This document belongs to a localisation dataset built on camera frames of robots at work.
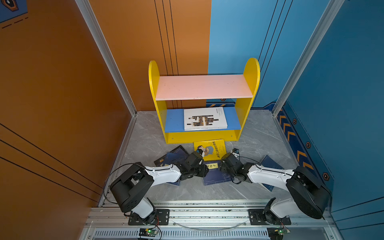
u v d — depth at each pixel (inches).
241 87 30.4
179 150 37.8
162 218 28.9
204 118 37.0
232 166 26.9
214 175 34.8
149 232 27.8
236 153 31.9
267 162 35.9
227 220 29.1
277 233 27.8
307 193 17.2
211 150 38.2
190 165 26.9
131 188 17.5
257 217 28.6
